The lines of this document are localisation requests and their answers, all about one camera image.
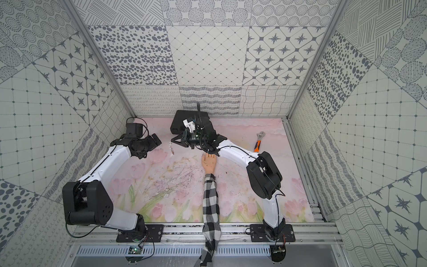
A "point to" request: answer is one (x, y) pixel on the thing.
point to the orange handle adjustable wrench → (259, 136)
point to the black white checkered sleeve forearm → (211, 227)
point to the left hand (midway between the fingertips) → (159, 143)
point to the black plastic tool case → (177, 126)
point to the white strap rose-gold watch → (170, 147)
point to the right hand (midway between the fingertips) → (171, 142)
